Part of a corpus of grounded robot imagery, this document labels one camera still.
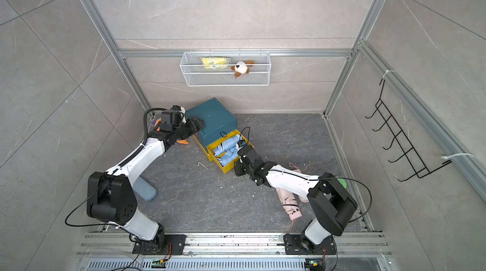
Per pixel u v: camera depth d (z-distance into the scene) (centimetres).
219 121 86
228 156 86
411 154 63
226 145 90
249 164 66
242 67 85
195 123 79
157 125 69
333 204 44
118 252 72
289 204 81
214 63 84
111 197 45
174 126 68
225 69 88
